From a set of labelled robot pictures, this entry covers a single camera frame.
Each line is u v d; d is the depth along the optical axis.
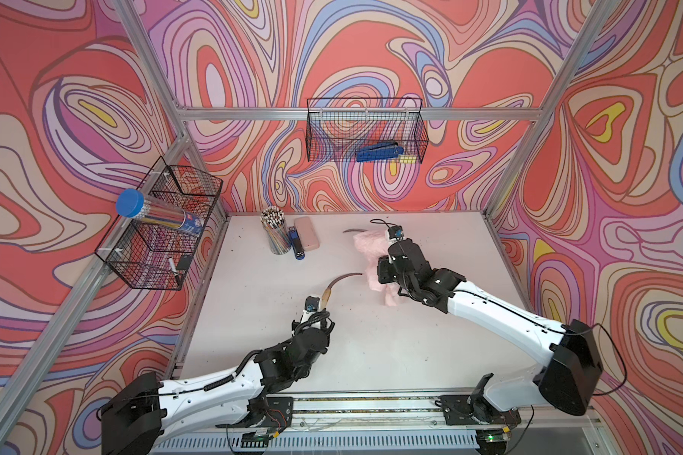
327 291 0.87
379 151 0.90
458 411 0.71
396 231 0.69
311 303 0.66
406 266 0.58
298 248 1.05
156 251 0.75
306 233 1.11
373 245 0.79
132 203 0.62
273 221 0.93
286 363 0.60
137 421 0.42
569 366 0.39
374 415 0.74
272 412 0.72
